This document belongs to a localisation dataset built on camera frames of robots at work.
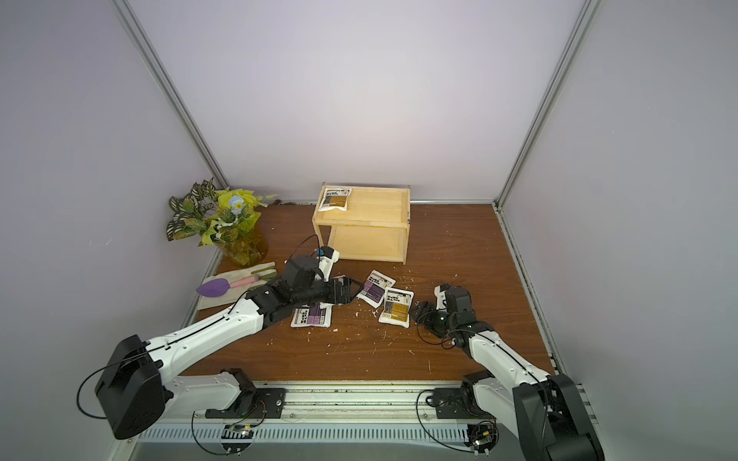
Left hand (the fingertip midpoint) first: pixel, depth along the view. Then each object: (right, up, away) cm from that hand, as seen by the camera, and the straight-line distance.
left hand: (357, 287), depth 77 cm
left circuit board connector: (-31, -38, -5) cm, 49 cm away
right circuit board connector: (+32, -36, -8) cm, 48 cm away
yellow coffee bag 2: (-8, +26, +15) cm, 31 cm away
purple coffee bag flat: (-13, -11, +12) cm, 21 cm away
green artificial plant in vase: (-43, +19, +13) cm, 49 cm away
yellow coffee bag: (+12, -9, +11) cm, 18 cm away
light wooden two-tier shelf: (+4, +16, +10) cm, 20 cm away
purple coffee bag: (+4, -4, +17) cm, 18 cm away
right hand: (+17, -9, +8) cm, 21 cm away
